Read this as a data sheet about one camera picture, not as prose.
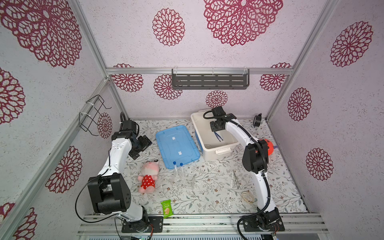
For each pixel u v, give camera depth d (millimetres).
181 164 779
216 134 1101
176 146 1032
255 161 607
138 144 728
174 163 793
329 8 690
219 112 817
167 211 773
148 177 833
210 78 931
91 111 780
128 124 675
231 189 855
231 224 764
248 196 830
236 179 897
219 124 763
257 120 1151
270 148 965
